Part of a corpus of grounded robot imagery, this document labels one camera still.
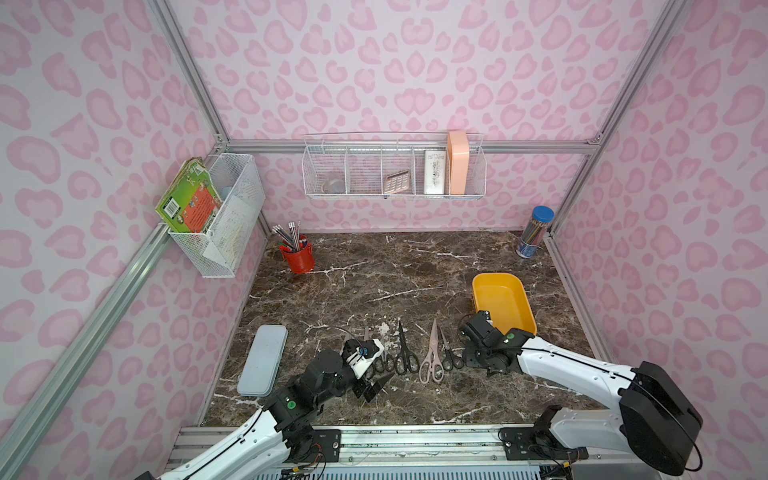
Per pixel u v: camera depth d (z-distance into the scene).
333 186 0.93
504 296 1.01
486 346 0.65
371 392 0.68
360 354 0.63
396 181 0.95
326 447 0.73
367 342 0.64
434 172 0.93
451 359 0.88
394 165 1.02
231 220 0.85
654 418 0.40
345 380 0.67
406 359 0.88
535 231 1.01
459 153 0.82
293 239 1.04
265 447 0.53
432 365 0.86
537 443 0.65
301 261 1.09
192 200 0.72
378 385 0.67
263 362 0.85
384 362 0.87
